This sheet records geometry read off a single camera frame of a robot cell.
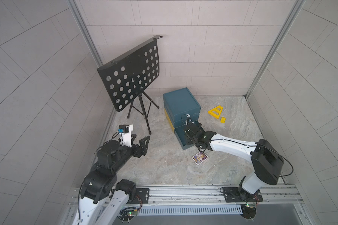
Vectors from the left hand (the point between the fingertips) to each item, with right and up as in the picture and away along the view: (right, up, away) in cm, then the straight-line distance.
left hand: (145, 135), depth 64 cm
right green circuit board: (+50, -38, +4) cm, 63 cm away
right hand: (+21, -5, +23) cm, 32 cm away
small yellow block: (+49, +4, +37) cm, 61 cm away
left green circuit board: (-9, -37, 0) cm, 38 cm away
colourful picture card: (+28, -17, +18) cm, 38 cm away
